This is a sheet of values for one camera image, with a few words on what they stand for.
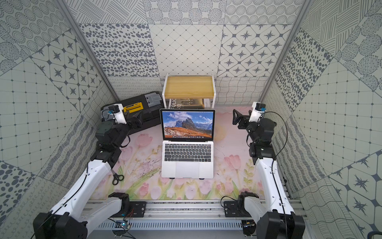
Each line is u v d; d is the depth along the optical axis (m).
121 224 0.71
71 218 0.38
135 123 0.66
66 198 0.42
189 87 0.84
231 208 0.73
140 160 0.91
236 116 0.67
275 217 0.38
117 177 0.84
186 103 0.95
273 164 0.50
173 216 0.73
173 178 0.84
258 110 0.60
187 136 0.85
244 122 0.64
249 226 0.72
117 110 0.61
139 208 0.73
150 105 0.97
